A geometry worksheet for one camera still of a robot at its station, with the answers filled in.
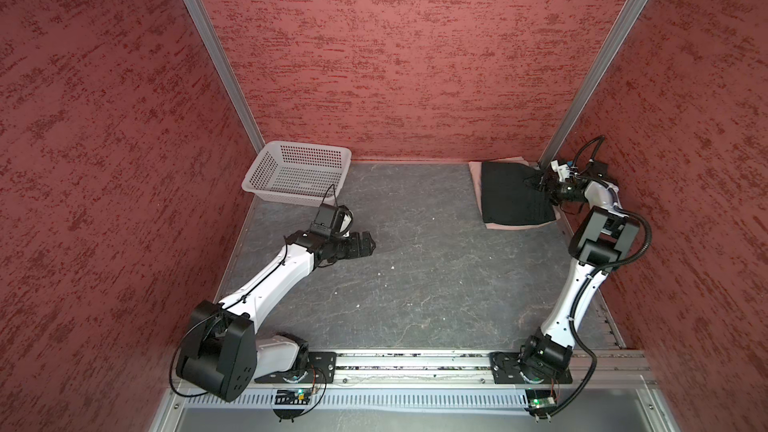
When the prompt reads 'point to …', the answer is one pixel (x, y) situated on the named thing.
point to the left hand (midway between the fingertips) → (361, 253)
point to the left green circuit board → (293, 397)
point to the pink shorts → (476, 171)
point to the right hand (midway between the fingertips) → (531, 188)
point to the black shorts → (511, 194)
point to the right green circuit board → (540, 398)
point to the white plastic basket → (304, 174)
